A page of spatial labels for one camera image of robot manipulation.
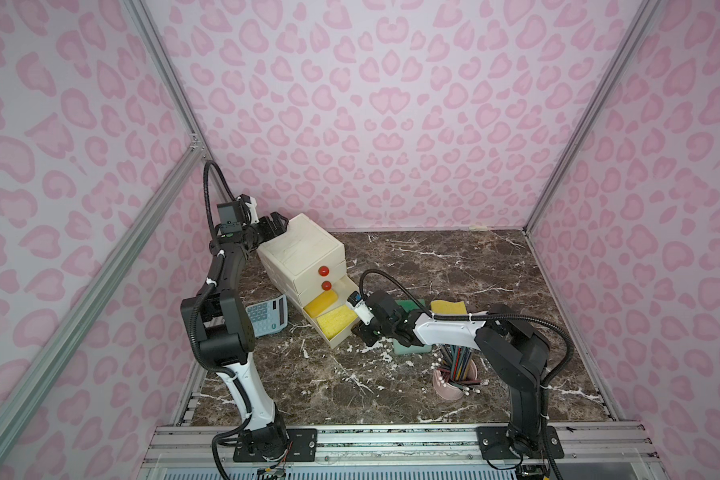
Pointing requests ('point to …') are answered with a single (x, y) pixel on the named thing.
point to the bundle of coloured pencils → (458, 360)
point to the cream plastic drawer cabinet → (308, 262)
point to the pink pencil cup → (448, 391)
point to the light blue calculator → (269, 315)
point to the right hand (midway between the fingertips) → (358, 327)
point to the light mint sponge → (398, 349)
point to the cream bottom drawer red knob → (343, 287)
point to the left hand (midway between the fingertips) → (280, 220)
